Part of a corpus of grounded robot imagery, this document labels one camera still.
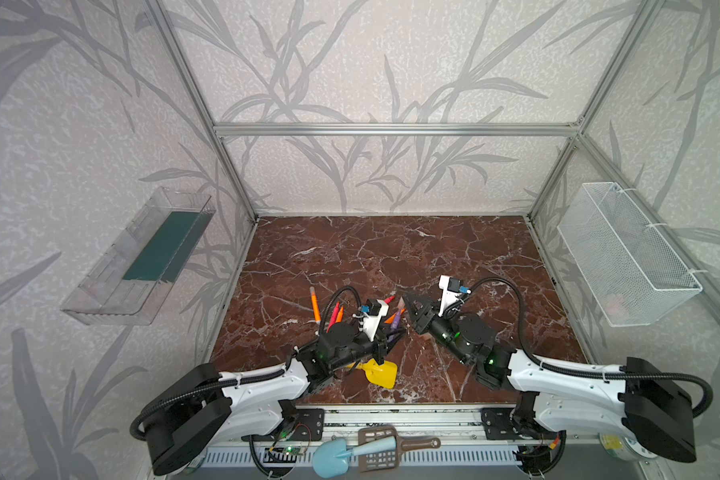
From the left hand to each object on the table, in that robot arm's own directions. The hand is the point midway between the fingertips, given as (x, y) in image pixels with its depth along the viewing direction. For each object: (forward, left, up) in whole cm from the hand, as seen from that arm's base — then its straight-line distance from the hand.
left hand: (407, 325), depth 74 cm
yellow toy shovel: (-8, +6, -14) cm, 17 cm away
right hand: (+6, +1, +8) cm, 10 cm away
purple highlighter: (0, +3, +3) cm, 4 cm away
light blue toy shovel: (-26, +18, -13) cm, 34 cm away
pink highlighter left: (+9, +21, -16) cm, 27 cm away
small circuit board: (-25, +27, -15) cm, 40 cm away
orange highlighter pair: (+13, +28, -16) cm, 35 cm away
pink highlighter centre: (+2, +5, +9) cm, 11 cm away
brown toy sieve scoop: (-27, +4, -15) cm, 31 cm away
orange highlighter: (+10, +19, -16) cm, 27 cm away
